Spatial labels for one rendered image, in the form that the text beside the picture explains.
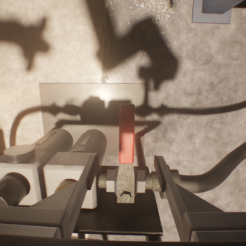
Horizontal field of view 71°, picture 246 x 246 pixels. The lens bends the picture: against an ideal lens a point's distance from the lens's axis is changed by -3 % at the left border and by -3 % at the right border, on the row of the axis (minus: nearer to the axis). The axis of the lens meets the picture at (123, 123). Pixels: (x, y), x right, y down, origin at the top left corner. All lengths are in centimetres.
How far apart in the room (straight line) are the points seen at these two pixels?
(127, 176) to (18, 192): 17
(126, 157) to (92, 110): 50
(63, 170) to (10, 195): 8
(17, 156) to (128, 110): 20
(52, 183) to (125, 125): 16
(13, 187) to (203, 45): 72
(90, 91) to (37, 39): 27
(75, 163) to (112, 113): 44
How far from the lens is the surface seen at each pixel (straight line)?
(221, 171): 37
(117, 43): 72
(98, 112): 72
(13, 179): 33
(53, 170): 30
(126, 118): 23
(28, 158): 34
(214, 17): 79
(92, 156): 16
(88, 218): 32
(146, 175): 32
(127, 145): 24
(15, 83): 83
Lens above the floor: 71
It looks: 75 degrees down
